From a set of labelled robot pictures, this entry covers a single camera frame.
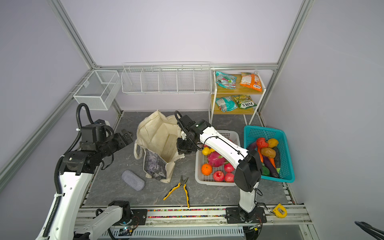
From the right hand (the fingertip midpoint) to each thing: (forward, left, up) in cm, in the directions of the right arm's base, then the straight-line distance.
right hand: (179, 154), depth 78 cm
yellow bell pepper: (+14, -58, -12) cm, 60 cm away
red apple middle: (-2, -27, -12) cm, 30 cm away
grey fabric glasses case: (-8, +28, -14) cm, 32 cm away
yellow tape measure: (-23, -51, -16) cm, 58 cm away
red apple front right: (-8, -27, -12) cm, 30 cm away
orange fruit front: (-3, -15, -12) cm, 19 cm away
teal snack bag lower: (+37, -29, +2) cm, 47 cm away
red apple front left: (-7, -21, -13) cm, 26 cm away
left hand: (+1, +23, +13) cm, 27 cm away
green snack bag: (+40, -41, +1) cm, 57 cm away
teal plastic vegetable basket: (+22, -46, -12) cm, 53 cm away
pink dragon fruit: (0, -20, -7) cm, 21 cm away
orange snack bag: (+38, -41, +19) cm, 59 cm away
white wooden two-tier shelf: (+36, -35, +14) cm, 52 cm away
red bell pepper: (+13, -49, -9) cm, 51 cm away
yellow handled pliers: (-9, -1, -17) cm, 19 cm away
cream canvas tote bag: (+17, +16, -7) cm, 25 cm away
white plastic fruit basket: (+3, -12, -14) cm, 18 cm away
